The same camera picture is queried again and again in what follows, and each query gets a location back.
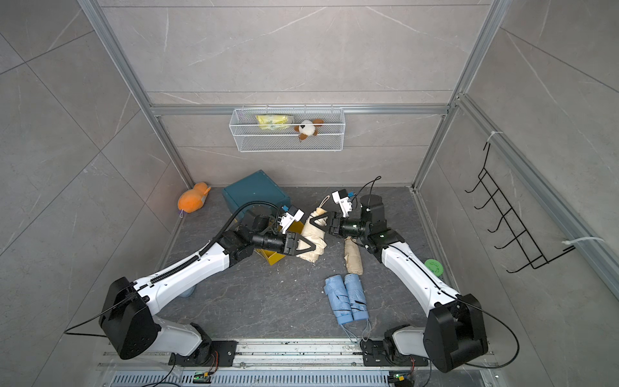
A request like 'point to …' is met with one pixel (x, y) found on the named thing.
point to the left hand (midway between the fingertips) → (315, 246)
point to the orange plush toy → (192, 200)
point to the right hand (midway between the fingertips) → (316, 224)
